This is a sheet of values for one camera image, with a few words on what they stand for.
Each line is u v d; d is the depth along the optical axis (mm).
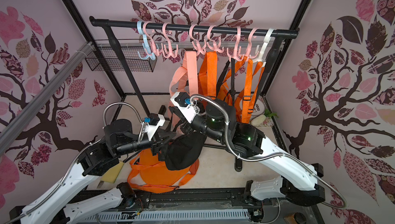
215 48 530
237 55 520
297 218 622
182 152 754
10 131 500
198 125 423
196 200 747
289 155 376
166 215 698
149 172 806
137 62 833
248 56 514
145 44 528
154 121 463
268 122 1035
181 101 367
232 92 569
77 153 812
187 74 558
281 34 426
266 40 441
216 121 343
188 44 902
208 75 569
